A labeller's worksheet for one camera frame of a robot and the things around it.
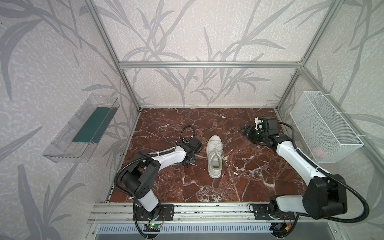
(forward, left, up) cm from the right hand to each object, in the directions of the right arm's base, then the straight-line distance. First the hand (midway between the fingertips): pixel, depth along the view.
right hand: (242, 127), depth 86 cm
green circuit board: (-46, +47, -19) cm, 69 cm away
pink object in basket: (-17, -34, +3) cm, 38 cm away
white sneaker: (-13, +16, -9) cm, 22 cm away
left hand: (-9, +31, -16) cm, 36 cm away
